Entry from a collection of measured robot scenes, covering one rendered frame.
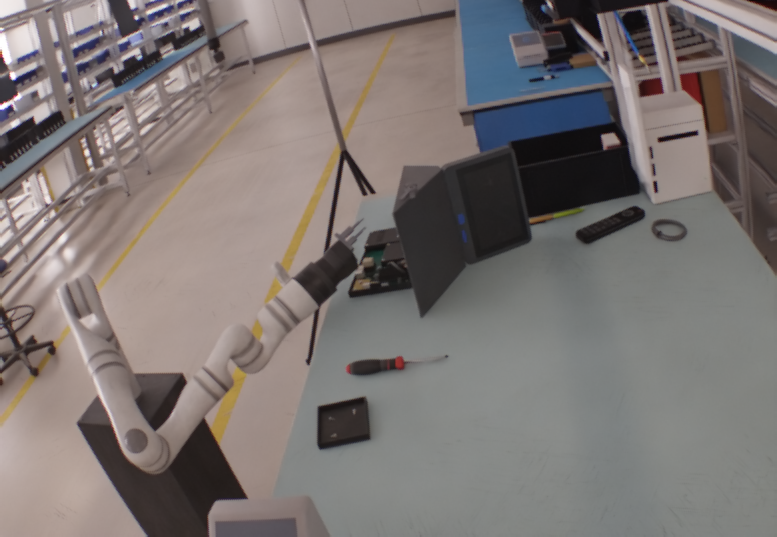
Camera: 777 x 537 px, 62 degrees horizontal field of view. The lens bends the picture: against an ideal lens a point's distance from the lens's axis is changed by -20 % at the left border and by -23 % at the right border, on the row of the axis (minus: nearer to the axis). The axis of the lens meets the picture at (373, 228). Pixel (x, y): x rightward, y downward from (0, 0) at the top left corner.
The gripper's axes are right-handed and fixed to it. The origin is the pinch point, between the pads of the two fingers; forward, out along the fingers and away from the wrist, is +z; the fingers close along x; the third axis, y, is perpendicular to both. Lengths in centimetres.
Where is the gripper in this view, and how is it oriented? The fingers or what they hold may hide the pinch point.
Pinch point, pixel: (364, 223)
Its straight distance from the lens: 160.9
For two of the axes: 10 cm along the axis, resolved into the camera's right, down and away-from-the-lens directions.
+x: -1.2, -4.3, -8.9
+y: 6.8, 6.2, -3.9
